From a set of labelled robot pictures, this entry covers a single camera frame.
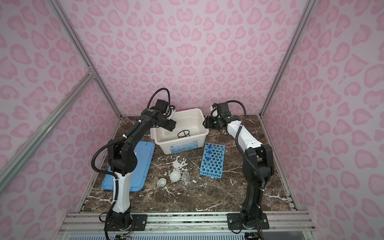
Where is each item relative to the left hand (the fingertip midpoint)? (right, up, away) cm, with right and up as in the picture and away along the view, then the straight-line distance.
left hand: (170, 121), depth 96 cm
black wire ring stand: (+9, -9, +10) cm, 16 cm away
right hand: (+24, 0, -5) cm, 25 cm away
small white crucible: (-3, -35, -11) cm, 37 cm away
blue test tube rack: (+27, -24, -8) cm, 36 cm away
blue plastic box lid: (-17, -34, -8) cm, 38 cm away
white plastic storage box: (+12, -9, +9) cm, 18 cm away
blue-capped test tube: (+23, -24, -7) cm, 34 cm away
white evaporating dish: (+4, -32, -8) cm, 34 cm away
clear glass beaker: (+11, -32, -11) cm, 36 cm away
